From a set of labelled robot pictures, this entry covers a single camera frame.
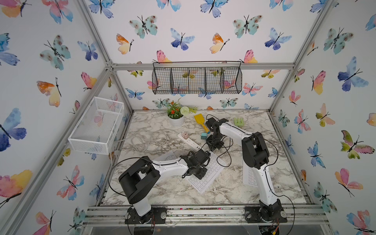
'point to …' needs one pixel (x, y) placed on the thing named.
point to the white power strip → (196, 145)
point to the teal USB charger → (204, 136)
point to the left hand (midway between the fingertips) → (204, 170)
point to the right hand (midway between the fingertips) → (209, 148)
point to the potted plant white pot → (176, 112)
